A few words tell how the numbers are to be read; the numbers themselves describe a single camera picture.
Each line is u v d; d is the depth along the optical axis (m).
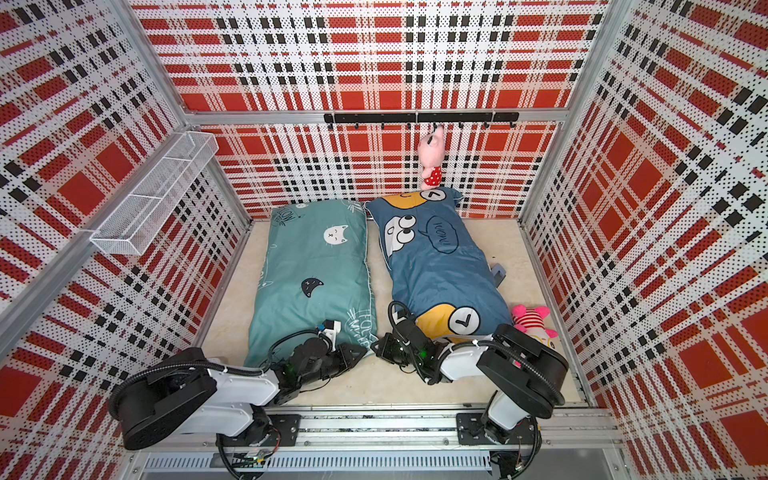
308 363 0.65
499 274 1.01
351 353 0.79
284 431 0.73
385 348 0.75
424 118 0.90
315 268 0.98
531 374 0.42
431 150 0.91
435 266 0.90
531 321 0.86
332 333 0.80
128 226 0.69
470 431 0.72
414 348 0.67
